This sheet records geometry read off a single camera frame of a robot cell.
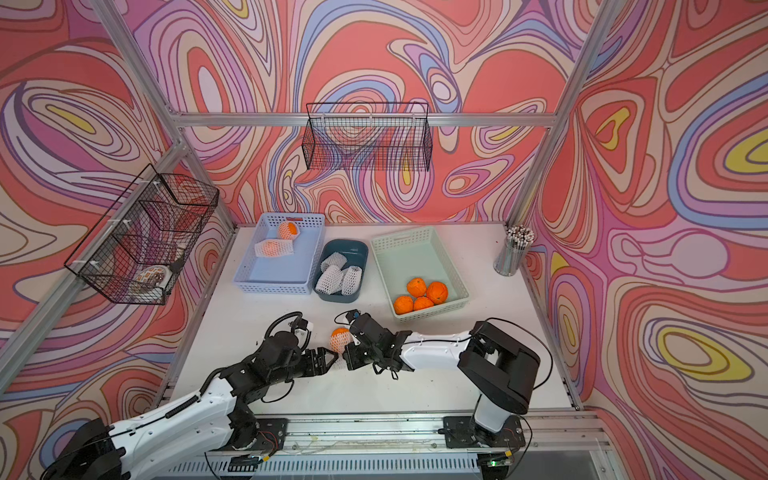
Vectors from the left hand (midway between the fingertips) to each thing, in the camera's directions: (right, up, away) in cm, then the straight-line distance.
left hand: (334, 360), depth 81 cm
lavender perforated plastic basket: (-20, +21, +26) cm, 39 cm away
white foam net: (+1, +5, +1) cm, 5 cm away
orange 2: (+26, +14, +13) cm, 32 cm away
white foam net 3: (+3, +21, +13) cm, 25 cm away
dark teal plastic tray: (+3, +30, +25) cm, 39 cm away
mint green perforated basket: (+21, +28, +30) cm, 46 cm away
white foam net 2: (-3, +21, +13) cm, 25 cm away
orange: (+20, +14, +10) cm, 26 cm away
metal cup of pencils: (+55, +34, +11) cm, 66 cm away
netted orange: (+24, +18, +15) cm, 34 cm away
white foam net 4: (-4, +27, +25) cm, 37 cm away
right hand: (+3, -2, +3) cm, 4 cm away
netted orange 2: (0, +7, +6) cm, 9 cm away
